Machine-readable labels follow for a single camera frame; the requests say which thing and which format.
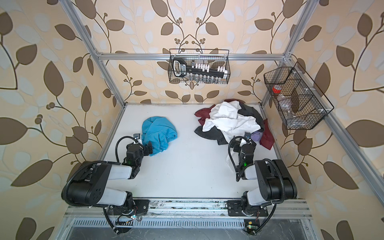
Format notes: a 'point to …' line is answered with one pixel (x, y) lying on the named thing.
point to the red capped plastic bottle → (277, 90)
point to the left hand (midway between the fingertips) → (142, 141)
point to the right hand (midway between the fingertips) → (243, 139)
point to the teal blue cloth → (159, 131)
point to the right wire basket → (299, 102)
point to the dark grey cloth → (217, 133)
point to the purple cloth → (256, 136)
